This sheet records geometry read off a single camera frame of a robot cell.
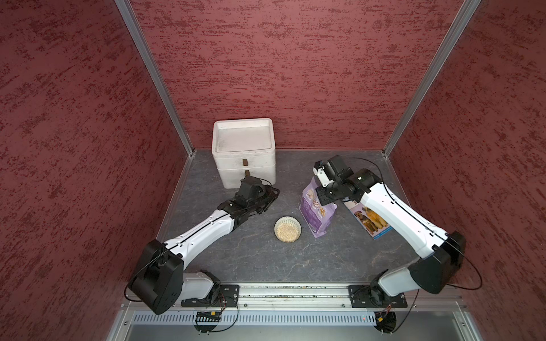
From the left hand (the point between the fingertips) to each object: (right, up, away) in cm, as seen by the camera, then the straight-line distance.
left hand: (278, 197), depth 82 cm
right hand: (+17, 0, -3) cm, 17 cm away
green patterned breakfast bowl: (+4, -14, +3) cm, 14 cm away
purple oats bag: (+15, -8, -1) cm, 17 cm away
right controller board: (+37, -40, -12) cm, 56 cm away
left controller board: (-25, -41, -10) cm, 48 cm away
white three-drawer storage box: (-15, +21, +8) cm, 27 cm away
